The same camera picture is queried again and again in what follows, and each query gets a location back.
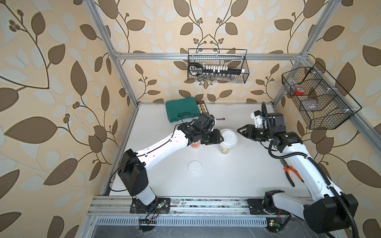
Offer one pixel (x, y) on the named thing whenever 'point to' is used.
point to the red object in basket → (297, 92)
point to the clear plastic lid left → (195, 167)
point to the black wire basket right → (322, 101)
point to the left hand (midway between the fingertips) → (220, 137)
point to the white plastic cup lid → (230, 138)
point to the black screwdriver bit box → (203, 108)
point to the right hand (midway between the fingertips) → (239, 131)
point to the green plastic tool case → (181, 108)
